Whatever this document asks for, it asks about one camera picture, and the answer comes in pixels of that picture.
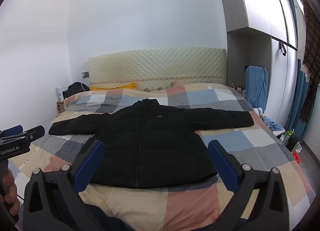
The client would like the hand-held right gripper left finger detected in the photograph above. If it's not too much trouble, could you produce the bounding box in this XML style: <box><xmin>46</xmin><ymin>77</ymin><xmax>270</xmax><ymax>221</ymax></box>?
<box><xmin>23</xmin><ymin>140</ymin><xmax>105</xmax><ymax>231</ymax></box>

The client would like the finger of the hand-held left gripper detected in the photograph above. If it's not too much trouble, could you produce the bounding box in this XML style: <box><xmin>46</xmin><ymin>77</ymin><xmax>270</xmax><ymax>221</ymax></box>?
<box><xmin>0</xmin><ymin>125</ymin><xmax>24</xmax><ymax>138</ymax></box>
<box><xmin>22</xmin><ymin>125</ymin><xmax>46</xmax><ymax>143</ymax></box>

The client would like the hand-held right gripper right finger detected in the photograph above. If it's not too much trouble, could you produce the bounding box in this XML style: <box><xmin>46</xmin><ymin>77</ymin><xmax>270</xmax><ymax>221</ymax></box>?
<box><xmin>207</xmin><ymin>140</ymin><xmax>292</xmax><ymax>231</ymax></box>

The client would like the black puffer jacket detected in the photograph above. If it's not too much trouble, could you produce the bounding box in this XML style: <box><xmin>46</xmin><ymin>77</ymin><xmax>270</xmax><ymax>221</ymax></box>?
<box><xmin>48</xmin><ymin>98</ymin><xmax>255</xmax><ymax>188</ymax></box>

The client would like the person's left hand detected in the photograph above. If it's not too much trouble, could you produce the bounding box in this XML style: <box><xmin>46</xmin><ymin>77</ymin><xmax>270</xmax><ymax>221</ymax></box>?
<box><xmin>0</xmin><ymin>173</ymin><xmax>21</xmax><ymax>216</ymax></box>

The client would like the checkered patchwork bedspread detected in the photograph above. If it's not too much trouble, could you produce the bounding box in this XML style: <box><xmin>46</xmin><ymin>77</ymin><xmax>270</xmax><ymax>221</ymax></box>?
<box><xmin>15</xmin><ymin>83</ymin><xmax>316</xmax><ymax>231</ymax></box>

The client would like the person's leg in dark pants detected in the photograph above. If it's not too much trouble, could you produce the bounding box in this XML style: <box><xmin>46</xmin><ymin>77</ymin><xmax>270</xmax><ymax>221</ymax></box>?
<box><xmin>82</xmin><ymin>203</ymin><xmax>135</xmax><ymax>231</ymax></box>

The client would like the black bag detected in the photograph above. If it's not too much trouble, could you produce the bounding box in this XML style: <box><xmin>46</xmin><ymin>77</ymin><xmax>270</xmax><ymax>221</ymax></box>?
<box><xmin>62</xmin><ymin>82</ymin><xmax>90</xmax><ymax>99</ymax></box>

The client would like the white plush toy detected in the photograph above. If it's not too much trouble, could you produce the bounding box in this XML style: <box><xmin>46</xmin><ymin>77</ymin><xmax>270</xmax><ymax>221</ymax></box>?
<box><xmin>252</xmin><ymin>107</ymin><xmax>265</xmax><ymax>119</ymax></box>

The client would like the crumpled blue cloth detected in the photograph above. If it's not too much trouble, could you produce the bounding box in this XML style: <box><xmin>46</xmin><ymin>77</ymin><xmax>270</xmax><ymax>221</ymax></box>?
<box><xmin>262</xmin><ymin>116</ymin><xmax>285</xmax><ymax>133</ymax></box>

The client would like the group of small bottles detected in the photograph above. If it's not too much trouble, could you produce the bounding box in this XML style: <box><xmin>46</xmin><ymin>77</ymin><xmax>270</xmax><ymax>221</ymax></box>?
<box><xmin>231</xmin><ymin>83</ymin><xmax>247</xmax><ymax>94</ymax></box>

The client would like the yellow pillow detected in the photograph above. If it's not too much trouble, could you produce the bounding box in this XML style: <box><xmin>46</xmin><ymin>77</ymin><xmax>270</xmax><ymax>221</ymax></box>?
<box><xmin>90</xmin><ymin>82</ymin><xmax>139</xmax><ymax>91</ymax></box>

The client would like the blue knitted cloth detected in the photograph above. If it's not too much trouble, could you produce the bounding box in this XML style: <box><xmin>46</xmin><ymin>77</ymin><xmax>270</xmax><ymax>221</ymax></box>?
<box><xmin>245</xmin><ymin>65</ymin><xmax>270</xmax><ymax>119</ymax></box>

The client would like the blue curtain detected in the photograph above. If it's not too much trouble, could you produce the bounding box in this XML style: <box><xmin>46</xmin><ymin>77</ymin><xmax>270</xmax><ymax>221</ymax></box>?
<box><xmin>286</xmin><ymin>0</ymin><xmax>311</xmax><ymax>144</ymax></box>

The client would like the cream quilted headboard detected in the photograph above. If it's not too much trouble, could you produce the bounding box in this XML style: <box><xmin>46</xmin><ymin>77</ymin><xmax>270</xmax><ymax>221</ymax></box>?
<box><xmin>88</xmin><ymin>48</ymin><xmax>227</xmax><ymax>92</ymax></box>

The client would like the brown patterned hanging scarf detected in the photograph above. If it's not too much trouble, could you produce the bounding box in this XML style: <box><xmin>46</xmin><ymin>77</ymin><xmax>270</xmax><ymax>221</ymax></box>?
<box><xmin>299</xmin><ymin>0</ymin><xmax>320</xmax><ymax>124</ymax></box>

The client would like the white wardrobe cabinet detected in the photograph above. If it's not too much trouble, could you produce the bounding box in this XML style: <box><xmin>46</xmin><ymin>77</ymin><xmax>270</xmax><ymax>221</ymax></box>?
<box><xmin>234</xmin><ymin>0</ymin><xmax>298</xmax><ymax>49</ymax></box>

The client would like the black hanger strap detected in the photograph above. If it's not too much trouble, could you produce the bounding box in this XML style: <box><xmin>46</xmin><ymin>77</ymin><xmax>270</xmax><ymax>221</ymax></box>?
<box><xmin>277</xmin><ymin>42</ymin><xmax>288</xmax><ymax>57</ymax></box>

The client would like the black clothes rail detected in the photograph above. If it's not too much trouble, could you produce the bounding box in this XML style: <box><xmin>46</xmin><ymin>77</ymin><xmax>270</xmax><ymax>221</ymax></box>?
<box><xmin>271</xmin><ymin>35</ymin><xmax>298</xmax><ymax>52</ymax></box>

